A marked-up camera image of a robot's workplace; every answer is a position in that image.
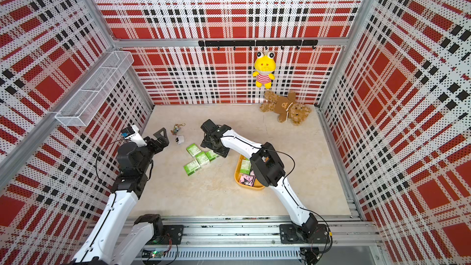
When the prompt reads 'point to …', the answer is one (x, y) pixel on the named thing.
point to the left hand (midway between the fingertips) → (161, 133)
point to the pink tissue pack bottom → (248, 180)
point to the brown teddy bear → (285, 108)
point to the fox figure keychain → (176, 128)
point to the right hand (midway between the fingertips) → (213, 148)
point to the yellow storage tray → (257, 185)
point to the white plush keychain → (179, 139)
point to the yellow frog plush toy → (265, 65)
